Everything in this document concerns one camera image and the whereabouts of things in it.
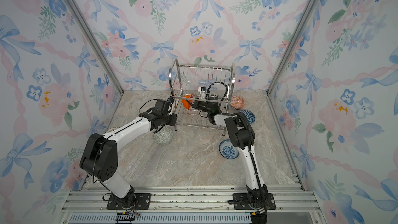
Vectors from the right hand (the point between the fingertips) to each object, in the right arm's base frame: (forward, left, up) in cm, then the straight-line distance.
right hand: (186, 99), depth 98 cm
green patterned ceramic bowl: (-20, +14, -12) cm, 27 cm away
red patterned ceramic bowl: (+7, -35, -11) cm, 37 cm away
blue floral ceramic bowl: (-28, -25, -14) cm, 40 cm away
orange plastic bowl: (-2, +1, -2) cm, 3 cm away
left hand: (-12, +6, -2) cm, 14 cm away
